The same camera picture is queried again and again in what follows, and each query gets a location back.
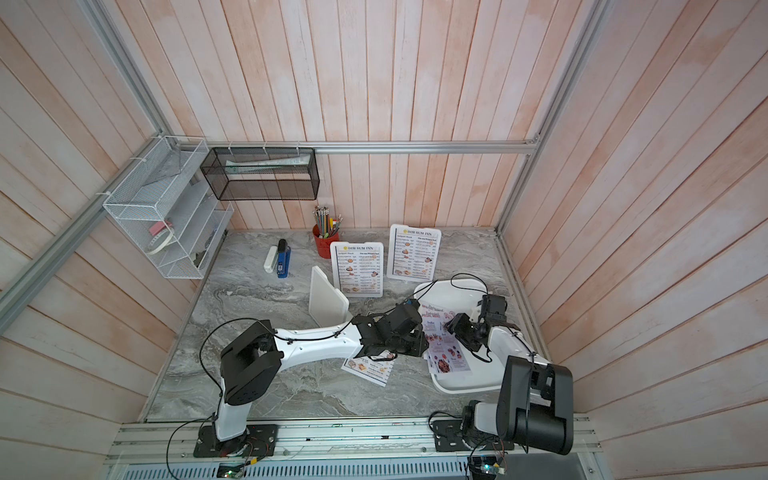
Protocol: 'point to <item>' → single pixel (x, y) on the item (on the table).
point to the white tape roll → (160, 241)
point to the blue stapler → (283, 259)
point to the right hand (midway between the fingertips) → (452, 326)
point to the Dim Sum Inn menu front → (374, 367)
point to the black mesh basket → (262, 173)
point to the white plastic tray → (462, 297)
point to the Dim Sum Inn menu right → (414, 252)
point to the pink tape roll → (159, 226)
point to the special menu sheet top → (444, 353)
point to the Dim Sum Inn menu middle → (358, 269)
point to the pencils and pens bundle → (325, 225)
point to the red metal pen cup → (323, 244)
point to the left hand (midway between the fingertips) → (425, 351)
